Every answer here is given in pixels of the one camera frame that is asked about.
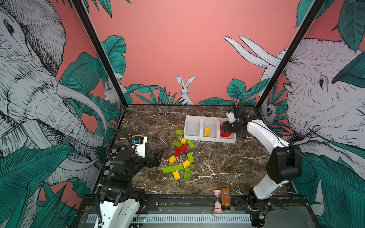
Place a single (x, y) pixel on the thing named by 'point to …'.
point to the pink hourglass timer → (217, 207)
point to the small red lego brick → (184, 148)
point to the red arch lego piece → (225, 135)
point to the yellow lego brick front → (176, 175)
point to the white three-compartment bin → (195, 126)
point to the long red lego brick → (177, 152)
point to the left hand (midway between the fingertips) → (156, 147)
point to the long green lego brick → (172, 168)
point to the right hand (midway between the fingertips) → (224, 126)
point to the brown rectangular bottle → (225, 198)
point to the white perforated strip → (190, 218)
